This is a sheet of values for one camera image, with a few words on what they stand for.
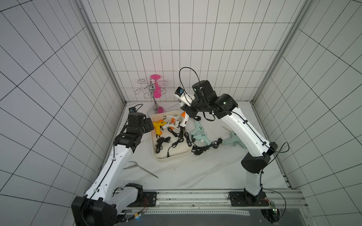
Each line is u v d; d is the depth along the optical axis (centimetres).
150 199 72
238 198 71
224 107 46
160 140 93
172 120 103
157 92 87
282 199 69
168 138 95
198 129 100
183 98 56
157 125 98
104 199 38
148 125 70
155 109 106
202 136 95
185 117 70
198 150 89
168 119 105
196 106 59
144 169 83
